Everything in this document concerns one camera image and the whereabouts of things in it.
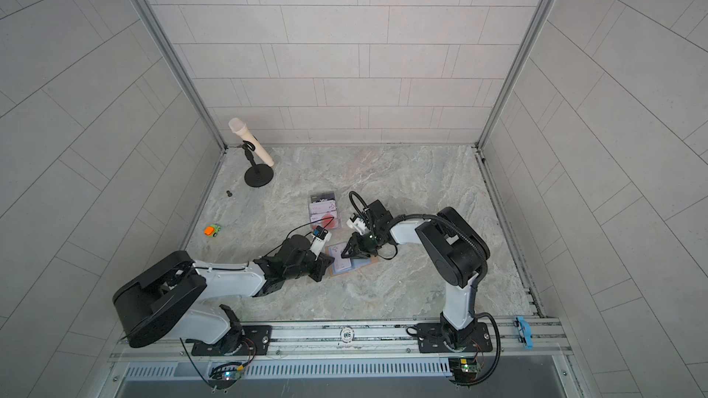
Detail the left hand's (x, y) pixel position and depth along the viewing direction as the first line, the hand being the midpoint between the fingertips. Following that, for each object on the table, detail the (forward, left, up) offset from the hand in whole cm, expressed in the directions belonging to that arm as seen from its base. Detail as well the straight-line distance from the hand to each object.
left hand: (338, 261), depth 86 cm
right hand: (+1, -2, +1) cm, 3 cm away
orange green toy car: (+9, +42, +3) cm, 43 cm away
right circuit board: (-28, -33, +1) cm, 43 cm away
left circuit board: (-29, +25, +3) cm, 38 cm away
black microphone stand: (+33, +33, +2) cm, 47 cm away
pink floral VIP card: (+16, +6, +7) cm, 18 cm away
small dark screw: (+24, +42, +2) cm, 48 cm away
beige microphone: (+32, +32, +27) cm, 53 cm away
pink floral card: (-1, -1, +2) cm, 3 cm away
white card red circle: (+12, +4, +4) cm, 14 cm away
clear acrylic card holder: (+20, +7, +7) cm, 22 cm away
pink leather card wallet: (-2, -6, +3) cm, 7 cm away
